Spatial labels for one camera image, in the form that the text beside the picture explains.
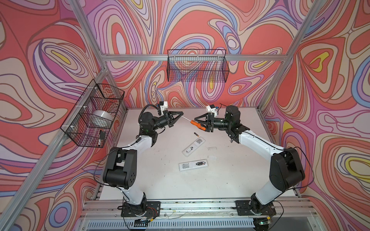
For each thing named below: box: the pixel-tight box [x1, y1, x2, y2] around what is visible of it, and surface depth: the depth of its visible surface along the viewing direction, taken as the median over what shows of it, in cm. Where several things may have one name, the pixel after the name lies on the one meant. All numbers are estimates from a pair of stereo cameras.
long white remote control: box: [181, 136, 207, 158], surface depth 98 cm
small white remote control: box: [178, 159, 209, 172], surface depth 90 cm
